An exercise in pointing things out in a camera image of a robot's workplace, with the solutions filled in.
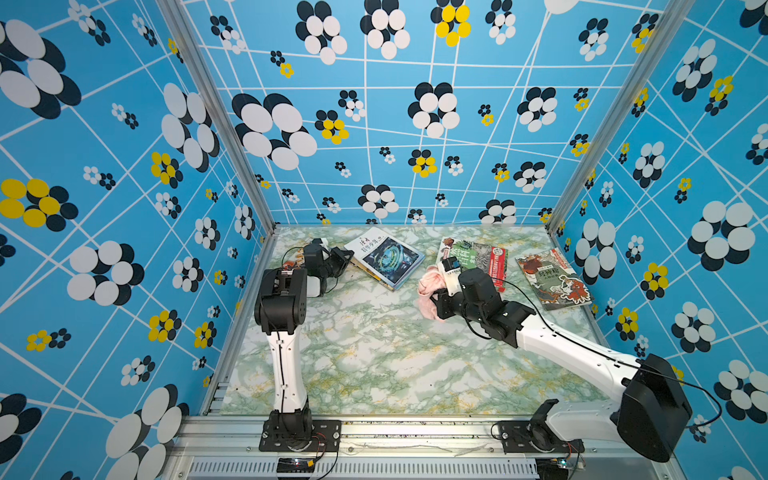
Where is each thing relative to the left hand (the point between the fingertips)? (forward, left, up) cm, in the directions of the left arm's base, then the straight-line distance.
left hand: (358, 249), depth 105 cm
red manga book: (-4, +25, -5) cm, 26 cm away
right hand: (-25, -24, +10) cm, 36 cm away
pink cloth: (-26, -23, +17) cm, 38 cm away
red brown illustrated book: (-10, -68, -5) cm, 69 cm away
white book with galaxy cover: (0, -9, -4) cm, 10 cm away
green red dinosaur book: (0, -41, -4) cm, 41 cm away
